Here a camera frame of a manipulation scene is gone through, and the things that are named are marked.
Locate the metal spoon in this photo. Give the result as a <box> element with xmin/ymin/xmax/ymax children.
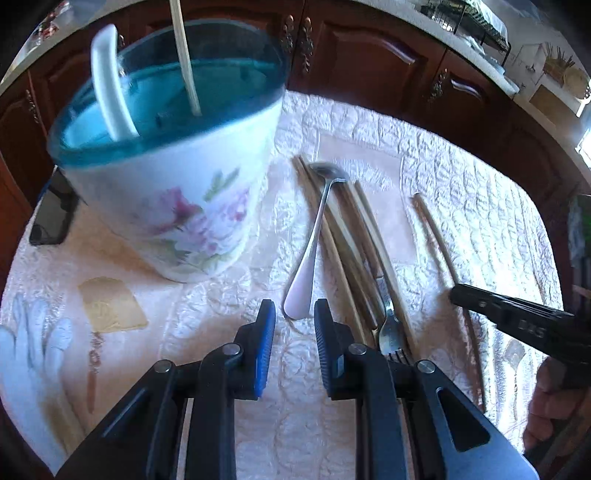
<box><xmin>283</xmin><ymin>162</ymin><xmax>349</xmax><ymax>320</ymax></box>

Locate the metal fork wooden handle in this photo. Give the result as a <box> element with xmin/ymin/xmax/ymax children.
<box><xmin>344</xmin><ymin>182</ymin><xmax>413</xmax><ymax>365</ymax></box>

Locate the tan chopstick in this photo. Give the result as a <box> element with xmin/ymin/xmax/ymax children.
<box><xmin>293</xmin><ymin>155</ymin><xmax>375</xmax><ymax>347</ymax></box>

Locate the brown wooden chopstick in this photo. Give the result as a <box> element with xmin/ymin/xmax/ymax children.
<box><xmin>411</xmin><ymin>192</ymin><xmax>487</xmax><ymax>412</ymax></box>

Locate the floral utensil holder blue rim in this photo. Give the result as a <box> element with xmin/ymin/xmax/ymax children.
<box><xmin>48</xmin><ymin>19</ymin><xmax>287</xmax><ymax>283</ymax></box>

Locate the white ceramic spoon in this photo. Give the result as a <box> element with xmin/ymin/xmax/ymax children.
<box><xmin>90</xmin><ymin>24</ymin><xmax>138</xmax><ymax>142</ymax></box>

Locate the light bamboo chopstick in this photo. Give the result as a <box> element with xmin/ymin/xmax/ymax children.
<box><xmin>169</xmin><ymin>0</ymin><xmax>201</xmax><ymax>116</ymax></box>

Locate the right hand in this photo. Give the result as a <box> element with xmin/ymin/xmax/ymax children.
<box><xmin>523</xmin><ymin>357</ymin><xmax>590</xmax><ymax>457</ymax></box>

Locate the white quilted table cloth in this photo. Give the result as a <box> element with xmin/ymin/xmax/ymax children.
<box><xmin>1</xmin><ymin>93</ymin><xmax>563</xmax><ymax>471</ymax></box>

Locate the wooden cutting board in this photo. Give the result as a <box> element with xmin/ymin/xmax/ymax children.
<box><xmin>529</xmin><ymin>85</ymin><xmax>579</xmax><ymax>125</ymax></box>

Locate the black smartphone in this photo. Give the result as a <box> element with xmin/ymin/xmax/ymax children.
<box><xmin>29</xmin><ymin>168</ymin><xmax>79</xmax><ymax>246</ymax></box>

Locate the black dish rack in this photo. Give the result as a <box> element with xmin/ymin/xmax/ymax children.
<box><xmin>418</xmin><ymin>0</ymin><xmax>512</xmax><ymax>61</ymax></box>

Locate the chopstick holder on wall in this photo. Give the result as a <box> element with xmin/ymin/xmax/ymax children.
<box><xmin>543</xmin><ymin>42</ymin><xmax>575</xmax><ymax>86</ymax></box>

